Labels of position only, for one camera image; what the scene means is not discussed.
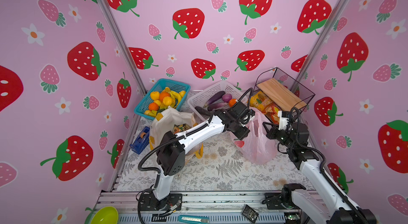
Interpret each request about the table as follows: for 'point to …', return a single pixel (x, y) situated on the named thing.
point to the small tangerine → (153, 106)
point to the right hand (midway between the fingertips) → (263, 123)
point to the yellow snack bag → (260, 101)
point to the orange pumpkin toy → (232, 102)
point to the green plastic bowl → (107, 215)
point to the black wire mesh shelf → (275, 92)
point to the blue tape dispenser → (142, 141)
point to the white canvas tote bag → (164, 122)
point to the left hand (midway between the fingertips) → (244, 130)
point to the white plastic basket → (196, 102)
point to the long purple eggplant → (214, 98)
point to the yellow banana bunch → (177, 96)
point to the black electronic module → (249, 213)
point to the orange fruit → (163, 94)
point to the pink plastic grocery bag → (258, 148)
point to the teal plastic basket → (144, 104)
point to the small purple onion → (227, 97)
